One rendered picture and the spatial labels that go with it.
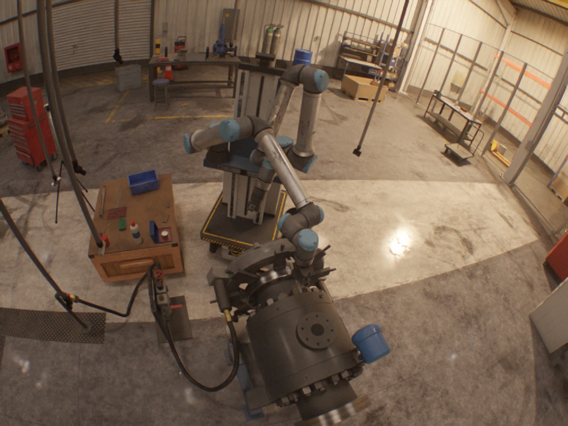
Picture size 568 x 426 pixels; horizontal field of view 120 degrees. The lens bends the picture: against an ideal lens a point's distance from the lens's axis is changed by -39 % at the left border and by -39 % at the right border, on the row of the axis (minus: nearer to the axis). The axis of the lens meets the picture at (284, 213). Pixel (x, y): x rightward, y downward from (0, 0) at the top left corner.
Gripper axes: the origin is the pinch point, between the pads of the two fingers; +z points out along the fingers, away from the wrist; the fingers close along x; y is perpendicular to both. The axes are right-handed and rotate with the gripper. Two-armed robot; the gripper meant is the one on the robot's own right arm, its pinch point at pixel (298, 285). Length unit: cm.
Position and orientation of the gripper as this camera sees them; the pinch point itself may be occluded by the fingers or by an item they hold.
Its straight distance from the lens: 143.7
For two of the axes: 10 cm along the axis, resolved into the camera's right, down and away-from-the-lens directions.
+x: -9.6, 1.3, -2.6
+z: -1.0, 7.1, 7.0
